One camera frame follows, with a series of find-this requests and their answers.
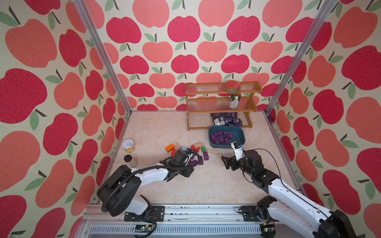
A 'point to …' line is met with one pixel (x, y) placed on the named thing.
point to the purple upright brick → (206, 155)
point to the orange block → (169, 148)
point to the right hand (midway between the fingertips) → (229, 156)
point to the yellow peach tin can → (128, 145)
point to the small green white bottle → (234, 99)
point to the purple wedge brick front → (214, 138)
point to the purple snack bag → (229, 119)
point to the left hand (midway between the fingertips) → (190, 170)
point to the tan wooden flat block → (213, 151)
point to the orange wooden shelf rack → (208, 105)
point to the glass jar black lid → (131, 163)
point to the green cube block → (203, 148)
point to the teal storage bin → (238, 133)
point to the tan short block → (198, 145)
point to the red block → (193, 148)
